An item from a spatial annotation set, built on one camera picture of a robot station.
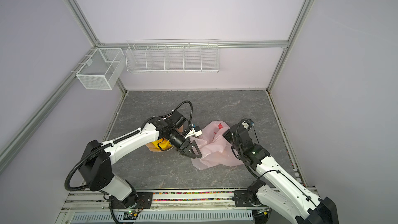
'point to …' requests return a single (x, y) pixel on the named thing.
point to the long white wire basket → (197, 56)
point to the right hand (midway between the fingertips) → (226, 129)
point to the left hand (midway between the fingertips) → (196, 159)
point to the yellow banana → (163, 144)
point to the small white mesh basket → (101, 70)
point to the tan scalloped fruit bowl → (153, 148)
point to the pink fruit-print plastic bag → (216, 150)
